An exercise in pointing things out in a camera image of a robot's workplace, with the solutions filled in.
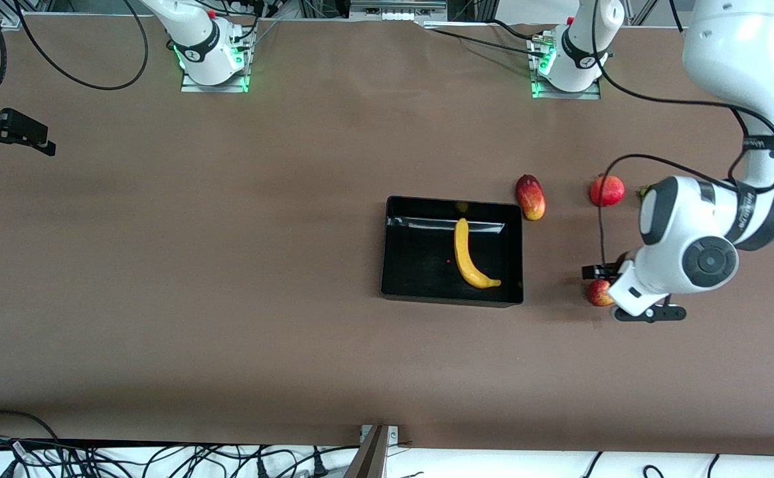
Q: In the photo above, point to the black rectangular plastic tray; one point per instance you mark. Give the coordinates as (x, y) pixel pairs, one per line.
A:
(427, 272)

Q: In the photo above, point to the red yellow mango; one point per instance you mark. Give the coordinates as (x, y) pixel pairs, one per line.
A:
(530, 196)

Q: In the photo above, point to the red pomegranate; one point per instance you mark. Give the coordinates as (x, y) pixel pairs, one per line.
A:
(611, 191)

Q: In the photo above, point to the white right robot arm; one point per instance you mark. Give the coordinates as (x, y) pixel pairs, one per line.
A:
(202, 46)

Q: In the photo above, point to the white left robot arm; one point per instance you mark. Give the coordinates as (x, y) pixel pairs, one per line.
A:
(732, 60)

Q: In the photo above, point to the yellow banana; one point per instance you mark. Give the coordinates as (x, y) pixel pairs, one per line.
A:
(464, 255)

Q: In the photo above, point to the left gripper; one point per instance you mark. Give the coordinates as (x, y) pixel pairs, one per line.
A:
(611, 271)

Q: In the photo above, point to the red yellow apple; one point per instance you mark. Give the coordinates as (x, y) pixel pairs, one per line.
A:
(599, 293)

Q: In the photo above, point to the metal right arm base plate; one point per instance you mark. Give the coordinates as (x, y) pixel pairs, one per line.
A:
(214, 87)

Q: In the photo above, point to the metal rail with sockets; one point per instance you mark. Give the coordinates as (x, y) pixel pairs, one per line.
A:
(397, 10)

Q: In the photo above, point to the aluminium post with bracket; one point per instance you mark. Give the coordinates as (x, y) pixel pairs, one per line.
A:
(372, 458)

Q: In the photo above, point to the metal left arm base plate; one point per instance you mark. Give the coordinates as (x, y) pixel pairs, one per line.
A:
(569, 95)

